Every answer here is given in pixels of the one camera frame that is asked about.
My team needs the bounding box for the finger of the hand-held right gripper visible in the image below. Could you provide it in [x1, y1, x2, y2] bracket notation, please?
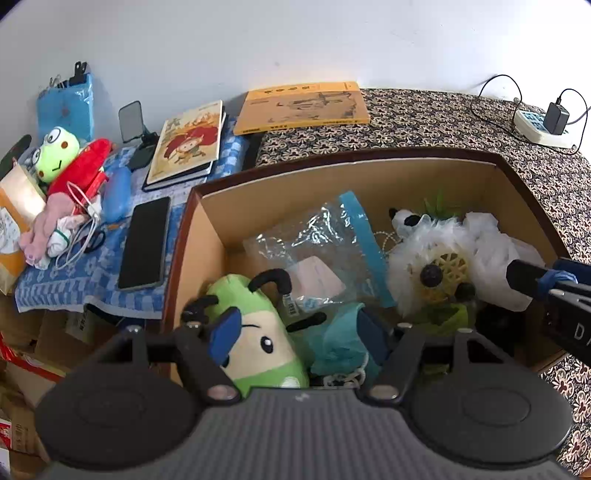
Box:
[505, 259, 578, 301]
[553, 257, 591, 278]

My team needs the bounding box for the brown cardboard box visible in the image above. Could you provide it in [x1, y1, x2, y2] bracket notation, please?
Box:
[161, 147, 573, 393]

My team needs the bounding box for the white mesh fabric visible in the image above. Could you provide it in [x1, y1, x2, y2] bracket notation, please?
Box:
[462, 211, 548, 312]

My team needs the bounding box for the green frog plush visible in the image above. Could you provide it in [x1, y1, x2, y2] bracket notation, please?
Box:
[30, 127, 81, 183]

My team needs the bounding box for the green plush toy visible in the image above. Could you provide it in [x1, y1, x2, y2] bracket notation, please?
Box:
[180, 268, 328, 388]

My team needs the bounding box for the orange white paper bag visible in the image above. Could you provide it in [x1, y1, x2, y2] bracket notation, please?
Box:
[0, 164, 47, 296]

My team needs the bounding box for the white bead string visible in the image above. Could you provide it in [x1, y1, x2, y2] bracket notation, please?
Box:
[374, 228, 407, 254]

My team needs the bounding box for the white power strip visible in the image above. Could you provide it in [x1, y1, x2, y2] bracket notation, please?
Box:
[513, 108, 578, 148]

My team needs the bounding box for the clear zip bag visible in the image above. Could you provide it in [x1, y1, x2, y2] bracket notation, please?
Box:
[242, 190, 398, 315]

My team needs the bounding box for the stack of books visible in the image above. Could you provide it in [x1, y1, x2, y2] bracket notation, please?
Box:
[142, 100, 228, 192]

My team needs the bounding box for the stack of cardboard boxes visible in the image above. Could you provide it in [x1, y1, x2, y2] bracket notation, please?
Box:
[0, 295, 162, 476]

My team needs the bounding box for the blue pouch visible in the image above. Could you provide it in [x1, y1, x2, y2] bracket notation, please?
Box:
[36, 74, 95, 144]

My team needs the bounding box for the blue patterned cloth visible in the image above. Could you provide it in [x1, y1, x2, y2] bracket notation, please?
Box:
[14, 134, 252, 319]

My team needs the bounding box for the pink white small box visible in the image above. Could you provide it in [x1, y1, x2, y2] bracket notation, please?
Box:
[284, 256, 347, 301]

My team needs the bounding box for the black smartphone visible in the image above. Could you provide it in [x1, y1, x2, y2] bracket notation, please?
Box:
[117, 196, 171, 291]

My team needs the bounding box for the white charging cable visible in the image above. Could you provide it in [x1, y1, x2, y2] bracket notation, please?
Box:
[55, 180, 102, 271]

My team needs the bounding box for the green plastic plant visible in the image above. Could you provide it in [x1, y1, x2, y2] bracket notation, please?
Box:
[422, 191, 462, 220]

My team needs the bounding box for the yellow book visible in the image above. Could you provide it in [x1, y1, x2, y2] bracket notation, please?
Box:
[233, 82, 371, 136]

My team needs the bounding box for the red plush toy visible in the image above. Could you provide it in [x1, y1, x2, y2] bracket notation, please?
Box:
[47, 138, 114, 197]

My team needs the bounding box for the panda plush toy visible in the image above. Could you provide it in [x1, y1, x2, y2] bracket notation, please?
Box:
[389, 208, 432, 238]

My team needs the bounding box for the black cable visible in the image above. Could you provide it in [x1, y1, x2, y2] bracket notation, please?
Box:
[471, 74, 591, 153]

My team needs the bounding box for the blue plastic bag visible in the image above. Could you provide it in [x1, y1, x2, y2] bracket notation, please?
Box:
[99, 166, 134, 222]

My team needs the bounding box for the teal cloth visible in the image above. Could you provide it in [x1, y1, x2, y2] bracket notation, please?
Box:
[295, 302, 384, 388]

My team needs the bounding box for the white fluffy plush doll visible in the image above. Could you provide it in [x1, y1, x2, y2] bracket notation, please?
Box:
[385, 217, 478, 335]

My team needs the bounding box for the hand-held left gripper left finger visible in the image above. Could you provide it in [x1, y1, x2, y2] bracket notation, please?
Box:
[88, 307, 243, 403]

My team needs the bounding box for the black charger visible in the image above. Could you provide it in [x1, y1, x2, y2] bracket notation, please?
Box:
[542, 102, 571, 136]

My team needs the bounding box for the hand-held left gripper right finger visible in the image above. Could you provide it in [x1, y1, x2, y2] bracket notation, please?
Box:
[358, 308, 525, 403]

